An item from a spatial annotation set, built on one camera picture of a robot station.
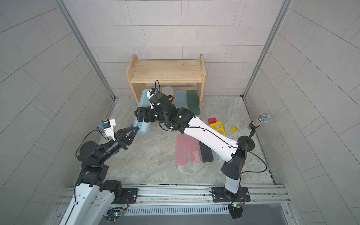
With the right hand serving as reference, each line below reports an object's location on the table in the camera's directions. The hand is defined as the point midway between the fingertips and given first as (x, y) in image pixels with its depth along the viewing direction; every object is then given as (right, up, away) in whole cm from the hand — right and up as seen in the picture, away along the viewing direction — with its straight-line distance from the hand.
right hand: (142, 113), depth 65 cm
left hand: (0, -8, -2) cm, 8 cm away
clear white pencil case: (+39, -28, +18) cm, 51 cm away
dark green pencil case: (+25, +6, +19) cm, 32 cm away
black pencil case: (+33, -25, +20) cm, 46 cm away
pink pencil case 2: (+18, -27, +19) cm, 38 cm away
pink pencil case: (+26, -24, +22) cm, 42 cm away
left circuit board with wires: (-13, -47, 0) cm, 49 cm away
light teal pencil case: (+1, -7, -1) cm, 7 cm away
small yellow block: (+54, -12, +31) cm, 63 cm away
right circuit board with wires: (+45, -48, +3) cm, 66 cm away
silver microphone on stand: (+58, -2, +1) cm, 58 cm away
